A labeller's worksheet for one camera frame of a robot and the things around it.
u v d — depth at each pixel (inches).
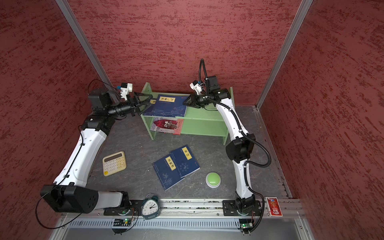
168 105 31.4
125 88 24.8
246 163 23.1
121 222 28.3
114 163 34.4
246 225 27.6
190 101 29.2
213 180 32.6
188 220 28.1
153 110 31.0
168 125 36.2
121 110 22.8
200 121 36.8
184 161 35.7
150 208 27.9
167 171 33.8
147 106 27.3
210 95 24.8
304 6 27.9
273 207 29.0
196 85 29.8
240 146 21.2
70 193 14.9
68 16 29.0
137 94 23.5
